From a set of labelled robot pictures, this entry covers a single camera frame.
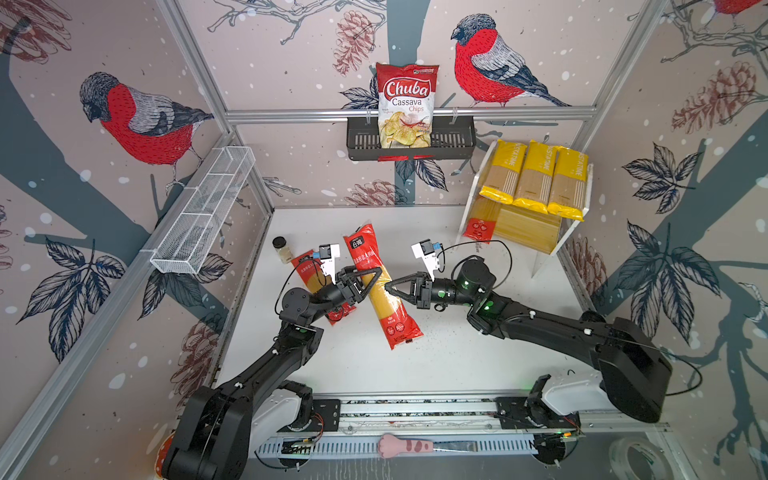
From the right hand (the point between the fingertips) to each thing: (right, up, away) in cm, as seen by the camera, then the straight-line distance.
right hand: (382, 297), depth 65 cm
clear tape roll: (+54, -35, +1) cm, 64 cm away
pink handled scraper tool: (+2, -35, +2) cm, 35 cm away
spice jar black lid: (-36, +11, +33) cm, 50 cm away
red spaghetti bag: (-4, +10, +2) cm, 11 cm away
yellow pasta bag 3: (+48, +25, +11) cm, 55 cm away
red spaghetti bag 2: (+31, +18, +28) cm, 45 cm away
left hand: (-1, +5, +1) cm, 5 cm away
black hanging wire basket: (+22, +45, +30) cm, 59 cm away
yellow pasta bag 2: (+40, +28, +13) cm, 51 cm away
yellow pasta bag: (+32, +29, +15) cm, 46 cm away
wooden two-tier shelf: (+55, +5, +40) cm, 68 cm away
